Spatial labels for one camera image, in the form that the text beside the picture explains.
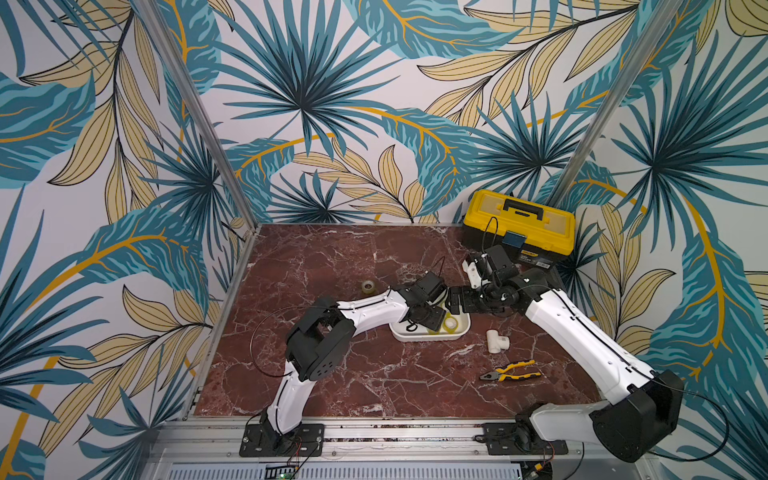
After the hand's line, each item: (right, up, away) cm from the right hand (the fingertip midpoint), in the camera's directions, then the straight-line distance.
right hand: (462, 301), depth 79 cm
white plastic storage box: (-14, -7, -3) cm, 16 cm away
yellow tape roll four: (0, -9, +14) cm, 16 cm away
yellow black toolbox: (+28, +19, +19) cm, 39 cm away
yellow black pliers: (+13, -21, +5) cm, 25 cm away
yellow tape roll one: (-26, 0, +21) cm, 34 cm away
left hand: (-6, -8, +11) cm, 15 cm away
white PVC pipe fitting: (+12, -13, +8) cm, 20 cm away
